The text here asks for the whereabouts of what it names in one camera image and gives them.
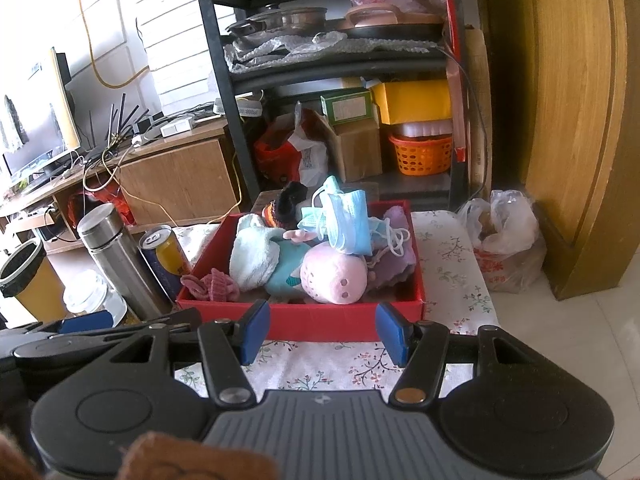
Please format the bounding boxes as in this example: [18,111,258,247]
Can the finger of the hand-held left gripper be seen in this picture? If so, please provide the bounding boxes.
[29,309,116,337]
[12,307,204,362]

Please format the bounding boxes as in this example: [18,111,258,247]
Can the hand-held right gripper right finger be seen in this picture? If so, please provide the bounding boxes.
[375,301,549,408]

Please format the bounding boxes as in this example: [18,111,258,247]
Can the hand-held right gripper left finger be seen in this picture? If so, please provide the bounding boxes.
[106,299,272,408]

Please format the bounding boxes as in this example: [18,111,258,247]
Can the pink knitted cloth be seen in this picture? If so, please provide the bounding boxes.
[179,267,242,304]

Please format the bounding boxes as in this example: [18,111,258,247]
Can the teal plush toy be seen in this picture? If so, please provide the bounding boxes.
[264,229,327,306]

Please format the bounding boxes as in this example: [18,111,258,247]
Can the red cardboard box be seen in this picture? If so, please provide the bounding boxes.
[176,199,426,344]

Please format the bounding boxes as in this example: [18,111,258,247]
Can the purple cloth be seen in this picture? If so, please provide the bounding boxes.
[362,204,416,292]

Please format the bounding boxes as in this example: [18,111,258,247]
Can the mint green towel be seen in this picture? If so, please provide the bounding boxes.
[228,213,281,292]

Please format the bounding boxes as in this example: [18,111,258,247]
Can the pink pig plush toy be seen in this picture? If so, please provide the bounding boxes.
[299,244,372,306]

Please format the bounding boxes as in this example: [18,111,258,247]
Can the blue face mask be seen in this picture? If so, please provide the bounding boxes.
[319,175,374,256]
[297,207,332,237]

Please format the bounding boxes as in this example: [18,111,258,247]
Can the black orange plush toy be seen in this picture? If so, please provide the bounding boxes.
[262,181,310,229]

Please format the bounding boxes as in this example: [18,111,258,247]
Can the glass jar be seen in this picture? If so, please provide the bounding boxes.
[62,269,129,329]

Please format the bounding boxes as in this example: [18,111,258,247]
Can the bin with black liner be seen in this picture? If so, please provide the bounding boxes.
[0,237,67,324]

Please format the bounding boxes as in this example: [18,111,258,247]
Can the stainless steel thermos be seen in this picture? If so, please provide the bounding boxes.
[77,203,174,322]

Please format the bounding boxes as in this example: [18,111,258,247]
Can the yellow and blue can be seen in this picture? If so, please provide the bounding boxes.
[138,224,194,302]

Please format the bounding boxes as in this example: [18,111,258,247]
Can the brown fuzzy cloth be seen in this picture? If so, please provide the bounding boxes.
[117,432,279,480]

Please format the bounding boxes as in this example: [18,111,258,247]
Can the wooden media console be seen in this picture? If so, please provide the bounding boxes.
[0,119,247,257]

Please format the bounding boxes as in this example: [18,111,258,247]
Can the orange plastic basket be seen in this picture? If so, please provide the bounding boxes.
[388,132,454,177]

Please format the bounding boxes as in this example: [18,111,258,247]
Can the brown cardboard box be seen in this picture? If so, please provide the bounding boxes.
[319,109,384,184]

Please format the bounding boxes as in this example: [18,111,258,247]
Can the red and white plastic bag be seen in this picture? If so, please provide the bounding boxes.
[253,102,330,187]

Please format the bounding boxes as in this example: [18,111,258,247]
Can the black router with antennas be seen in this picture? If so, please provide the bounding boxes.
[82,92,152,154]

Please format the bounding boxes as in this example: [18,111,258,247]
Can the clear plastic container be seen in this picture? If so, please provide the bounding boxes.
[394,119,454,140]

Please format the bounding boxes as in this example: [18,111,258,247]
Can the white power adapter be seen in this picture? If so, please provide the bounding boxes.
[159,114,197,138]

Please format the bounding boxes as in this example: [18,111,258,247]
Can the flat screen monitor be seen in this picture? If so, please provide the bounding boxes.
[0,47,82,182]

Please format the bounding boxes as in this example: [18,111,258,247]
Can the green box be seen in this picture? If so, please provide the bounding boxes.
[319,92,376,126]

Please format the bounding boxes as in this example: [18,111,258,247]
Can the yellow box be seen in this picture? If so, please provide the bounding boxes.
[369,78,454,126]

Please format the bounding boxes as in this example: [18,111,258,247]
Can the leaning cardboard sheet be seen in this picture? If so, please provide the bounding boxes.
[464,24,494,202]

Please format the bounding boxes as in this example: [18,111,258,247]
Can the wooden cabinet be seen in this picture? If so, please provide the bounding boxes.
[472,0,640,302]

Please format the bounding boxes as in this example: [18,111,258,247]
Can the black metal shelf rack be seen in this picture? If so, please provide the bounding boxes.
[192,0,477,212]

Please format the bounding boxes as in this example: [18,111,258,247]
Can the tall red carton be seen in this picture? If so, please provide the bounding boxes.
[429,0,472,162]

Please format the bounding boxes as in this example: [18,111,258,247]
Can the clay pot with lid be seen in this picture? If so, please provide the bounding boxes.
[334,3,447,42]

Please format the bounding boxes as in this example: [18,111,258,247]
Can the steel cooking pot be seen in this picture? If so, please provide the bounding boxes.
[224,3,329,42]

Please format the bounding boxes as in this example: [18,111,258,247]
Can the black cable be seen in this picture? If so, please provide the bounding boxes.
[439,44,489,197]

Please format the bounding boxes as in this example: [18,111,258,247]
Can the yellow cable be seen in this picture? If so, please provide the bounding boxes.
[77,0,152,89]

